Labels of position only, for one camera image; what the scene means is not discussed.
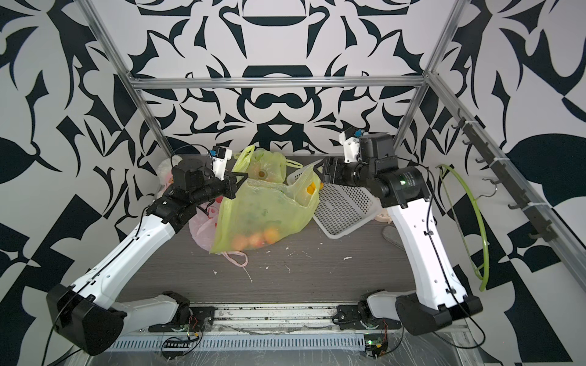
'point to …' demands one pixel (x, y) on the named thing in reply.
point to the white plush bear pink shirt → (164, 175)
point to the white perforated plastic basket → (342, 210)
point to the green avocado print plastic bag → (263, 165)
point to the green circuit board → (374, 344)
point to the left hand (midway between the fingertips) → (244, 170)
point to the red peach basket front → (256, 242)
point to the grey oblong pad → (390, 232)
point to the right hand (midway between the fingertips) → (324, 165)
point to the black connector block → (176, 344)
